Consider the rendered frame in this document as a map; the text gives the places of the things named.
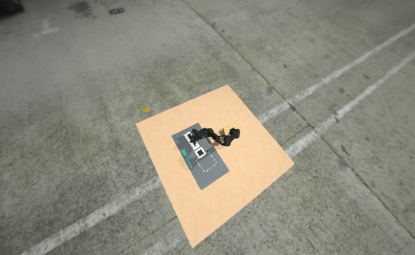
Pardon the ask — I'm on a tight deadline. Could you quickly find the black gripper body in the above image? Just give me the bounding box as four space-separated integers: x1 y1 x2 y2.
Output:
190 134 203 142

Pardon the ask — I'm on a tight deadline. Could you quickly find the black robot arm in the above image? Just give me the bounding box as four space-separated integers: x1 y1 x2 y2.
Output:
192 127 240 147

